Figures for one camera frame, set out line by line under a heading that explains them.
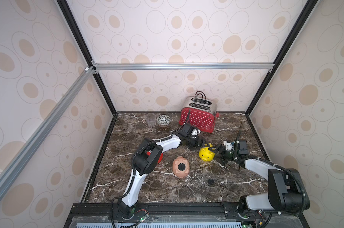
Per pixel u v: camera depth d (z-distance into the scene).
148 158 0.55
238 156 0.70
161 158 0.90
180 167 0.81
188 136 0.82
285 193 0.43
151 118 1.12
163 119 1.13
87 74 0.84
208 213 0.75
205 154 0.87
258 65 0.94
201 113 0.96
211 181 0.83
